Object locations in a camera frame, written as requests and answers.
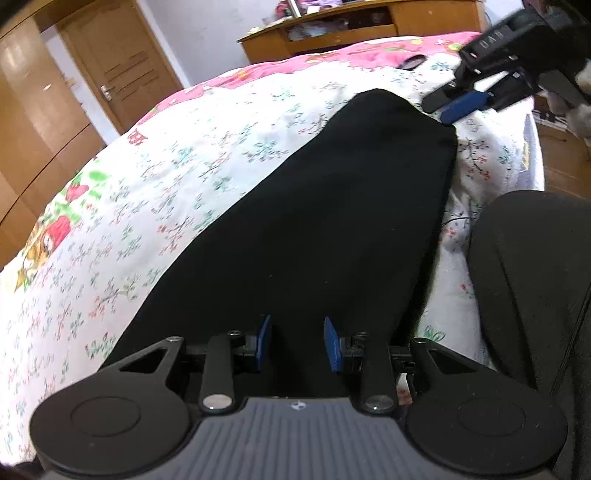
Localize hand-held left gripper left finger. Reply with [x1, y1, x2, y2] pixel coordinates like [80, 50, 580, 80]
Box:
[99, 315, 273, 415]

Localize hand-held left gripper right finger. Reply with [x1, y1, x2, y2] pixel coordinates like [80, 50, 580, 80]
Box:
[323, 316, 495, 415]

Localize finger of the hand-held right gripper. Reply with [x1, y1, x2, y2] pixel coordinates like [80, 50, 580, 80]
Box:
[441, 76, 539, 125]
[422, 69, 476, 114]

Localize black pants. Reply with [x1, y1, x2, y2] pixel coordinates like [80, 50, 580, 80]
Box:
[99, 89, 458, 400]

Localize wooden desk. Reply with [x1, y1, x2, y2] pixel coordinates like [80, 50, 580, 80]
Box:
[238, 0, 490, 65]

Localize floral printed blanket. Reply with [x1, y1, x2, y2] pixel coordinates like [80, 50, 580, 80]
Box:
[0, 31, 546, 467]

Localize person's leg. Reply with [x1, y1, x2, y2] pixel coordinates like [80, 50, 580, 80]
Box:
[468, 191, 591, 480]

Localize wooden door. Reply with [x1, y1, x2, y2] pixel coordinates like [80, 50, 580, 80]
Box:
[58, 0, 185, 136]

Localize wooden wardrobe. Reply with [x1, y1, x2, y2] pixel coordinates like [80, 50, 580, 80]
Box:
[0, 11, 106, 273]

